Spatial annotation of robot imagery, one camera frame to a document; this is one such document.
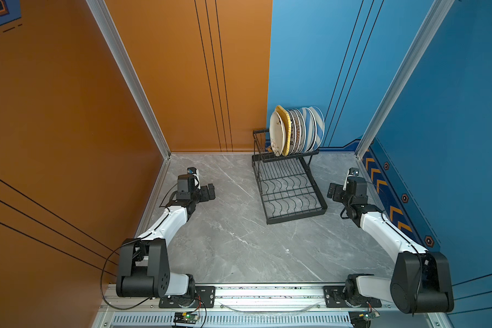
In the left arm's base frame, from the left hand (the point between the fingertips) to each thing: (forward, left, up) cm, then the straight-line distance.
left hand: (205, 185), depth 91 cm
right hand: (-1, -60, +3) cm, 60 cm away
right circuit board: (-47, -60, -12) cm, 77 cm away
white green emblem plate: (+13, -42, +22) cm, 49 cm away
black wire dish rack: (+7, -40, -10) cm, 41 cm away
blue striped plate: (+14, -45, +21) cm, 52 cm away
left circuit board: (-47, +1, -13) cm, 49 cm away
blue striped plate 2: (+15, -49, +22) cm, 56 cm away
